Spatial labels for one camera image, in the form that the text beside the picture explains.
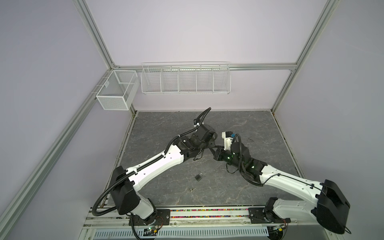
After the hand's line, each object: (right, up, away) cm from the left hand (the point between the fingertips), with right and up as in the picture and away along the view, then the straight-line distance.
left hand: (212, 140), depth 76 cm
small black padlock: (-7, -23, +11) cm, 26 cm away
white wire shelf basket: (-13, +39, +21) cm, 47 cm away
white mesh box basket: (-62, +30, +24) cm, 73 cm away
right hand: (-2, -4, 0) cm, 4 cm away
